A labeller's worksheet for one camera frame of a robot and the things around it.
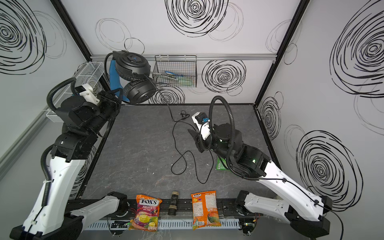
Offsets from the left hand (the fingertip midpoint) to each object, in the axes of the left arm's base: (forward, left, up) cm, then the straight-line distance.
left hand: (123, 88), depth 55 cm
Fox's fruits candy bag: (-35, -6, -45) cm, 57 cm away
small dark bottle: (-31, -17, -48) cm, 60 cm away
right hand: (-9, -26, -11) cm, 29 cm away
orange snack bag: (-32, -33, -48) cm, 66 cm away
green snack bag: (-22, -37, -17) cm, 46 cm away
